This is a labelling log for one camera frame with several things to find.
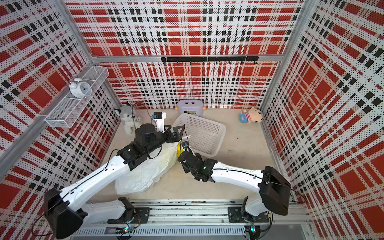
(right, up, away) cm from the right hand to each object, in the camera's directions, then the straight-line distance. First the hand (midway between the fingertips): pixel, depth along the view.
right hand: (190, 157), depth 80 cm
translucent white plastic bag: (-13, 0, -11) cm, 17 cm away
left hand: (-5, +17, -7) cm, 19 cm away
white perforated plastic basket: (+11, +9, +24) cm, 28 cm away
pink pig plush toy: (+45, +25, +29) cm, 59 cm away
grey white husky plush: (-42, +24, +15) cm, 51 cm away
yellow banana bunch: (-5, +5, -3) cm, 8 cm away
